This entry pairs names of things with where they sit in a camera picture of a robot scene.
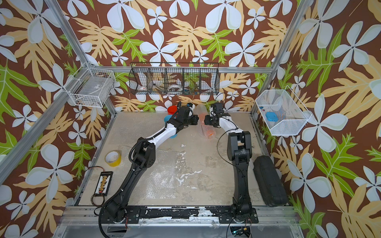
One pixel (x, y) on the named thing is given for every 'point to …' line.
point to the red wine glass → (172, 109)
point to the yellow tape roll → (113, 158)
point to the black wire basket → (174, 78)
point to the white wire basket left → (91, 87)
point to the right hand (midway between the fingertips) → (206, 119)
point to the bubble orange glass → (208, 132)
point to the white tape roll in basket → (175, 86)
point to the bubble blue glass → (126, 166)
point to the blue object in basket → (271, 116)
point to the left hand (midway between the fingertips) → (200, 115)
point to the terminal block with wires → (103, 186)
